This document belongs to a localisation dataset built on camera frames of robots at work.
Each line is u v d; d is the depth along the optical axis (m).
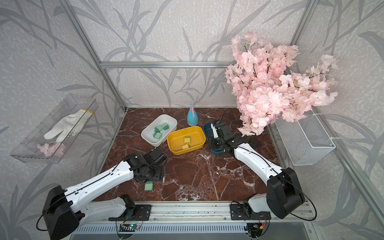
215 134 0.73
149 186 0.81
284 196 0.42
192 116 0.98
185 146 0.96
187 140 0.99
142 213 0.73
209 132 1.07
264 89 0.51
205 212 0.75
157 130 1.05
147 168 0.56
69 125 0.68
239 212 0.73
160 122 1.09
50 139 0.63
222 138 0.65
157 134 1.02
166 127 1.07
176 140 1.01
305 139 0.59
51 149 0.60
